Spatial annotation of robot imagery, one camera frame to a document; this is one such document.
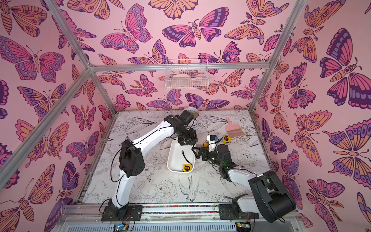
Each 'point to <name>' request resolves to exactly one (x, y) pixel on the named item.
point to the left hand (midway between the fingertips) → (197, 141)
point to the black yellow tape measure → (186, 167)
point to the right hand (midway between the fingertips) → (194, 149)
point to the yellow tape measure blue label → (206, 143)
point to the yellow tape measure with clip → (226, 138)
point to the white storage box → (179, 155)
